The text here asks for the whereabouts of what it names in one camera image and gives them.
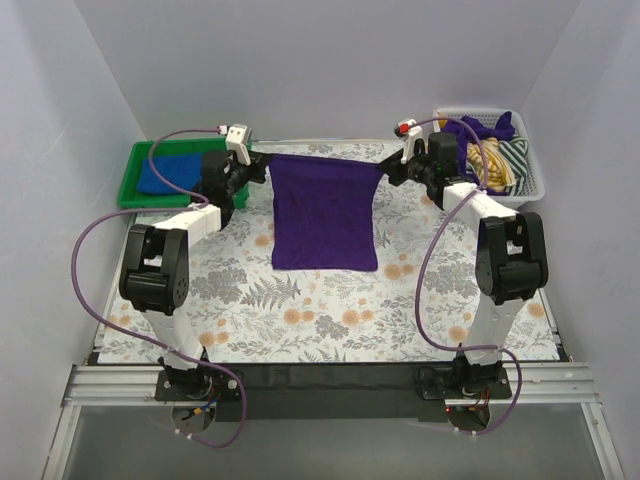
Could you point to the purple towel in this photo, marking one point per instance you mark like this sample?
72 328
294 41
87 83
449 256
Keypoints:
503 130
323 213

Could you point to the blue towel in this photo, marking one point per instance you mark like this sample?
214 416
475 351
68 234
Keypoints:
183 171

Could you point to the aluminium rail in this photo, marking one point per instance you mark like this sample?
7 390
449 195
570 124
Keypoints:
542 383

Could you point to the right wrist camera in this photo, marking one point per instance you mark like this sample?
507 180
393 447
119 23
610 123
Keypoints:
411 133

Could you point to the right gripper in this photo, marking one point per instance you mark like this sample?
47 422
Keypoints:
403 170

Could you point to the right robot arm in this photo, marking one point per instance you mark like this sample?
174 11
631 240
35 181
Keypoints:
510 263

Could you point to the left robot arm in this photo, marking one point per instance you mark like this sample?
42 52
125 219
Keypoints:
155 270

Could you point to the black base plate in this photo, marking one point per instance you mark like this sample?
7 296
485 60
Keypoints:
230 401

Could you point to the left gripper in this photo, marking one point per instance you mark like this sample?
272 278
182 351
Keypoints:
247 173

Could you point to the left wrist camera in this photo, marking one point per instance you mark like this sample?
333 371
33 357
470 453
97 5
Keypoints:
237 138

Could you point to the white plastic laundry basket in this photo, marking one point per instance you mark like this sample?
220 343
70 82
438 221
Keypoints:
532 188

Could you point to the yellow white striped towel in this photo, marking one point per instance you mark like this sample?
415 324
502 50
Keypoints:
490 165

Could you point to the green plastic tray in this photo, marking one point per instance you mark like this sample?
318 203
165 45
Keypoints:
131 200

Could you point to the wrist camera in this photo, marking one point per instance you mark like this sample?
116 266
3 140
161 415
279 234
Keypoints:
411 133
237 138

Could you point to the green white striped towel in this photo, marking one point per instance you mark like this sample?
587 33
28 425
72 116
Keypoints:
515 152

